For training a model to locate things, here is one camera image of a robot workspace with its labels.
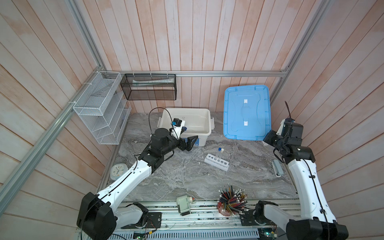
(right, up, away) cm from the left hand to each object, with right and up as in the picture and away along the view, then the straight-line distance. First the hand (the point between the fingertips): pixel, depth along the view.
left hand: (191, 136), depth 74 cm
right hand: (+41, +1, +2) cm, 41 cm away
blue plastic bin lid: (+31, +13, +8) cm, 35 cm away
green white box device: (-4, -34, 0) cm, 34 cm away
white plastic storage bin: (+6, +9, +35) cm, 36 cm away
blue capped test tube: (+16, -8, +8) cm, 20 cm away
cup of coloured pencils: (+19, -31, -6) cm, 37 cm away
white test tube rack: (+18, -18, +16) cm, 30 cm away
